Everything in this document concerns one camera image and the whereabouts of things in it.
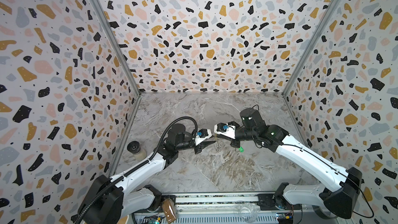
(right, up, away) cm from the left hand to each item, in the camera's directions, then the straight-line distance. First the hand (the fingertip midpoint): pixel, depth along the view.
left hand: (215, 136), depth 73 cm
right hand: (+1, +3, -4) cm, 5 cm away
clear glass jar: (+15, -35, -1) cm, 39 cm away
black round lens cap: (-42, -7, +7) cm, 43 cm away
